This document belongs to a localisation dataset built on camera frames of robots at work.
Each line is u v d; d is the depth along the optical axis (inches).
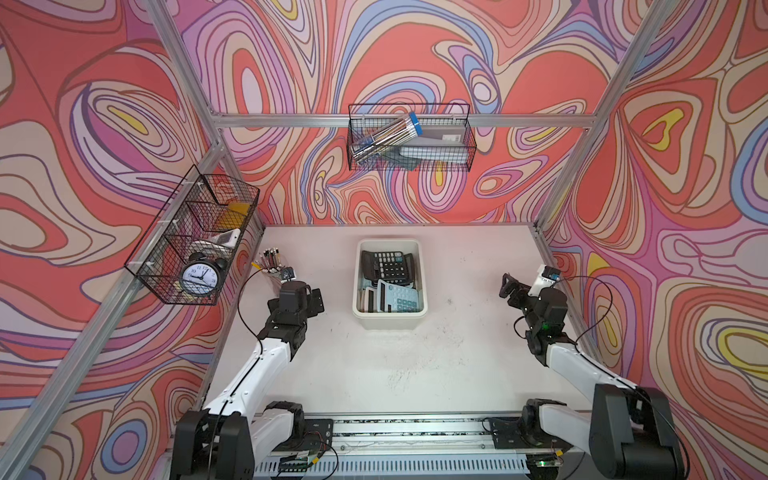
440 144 34.7
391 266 37.7
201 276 26.6
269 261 36.4
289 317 25.3
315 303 31.6
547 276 28.9
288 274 28.8
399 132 30.8
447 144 34.7
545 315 26.0
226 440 16.1
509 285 31.8
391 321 34.2
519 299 30.6
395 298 35.0
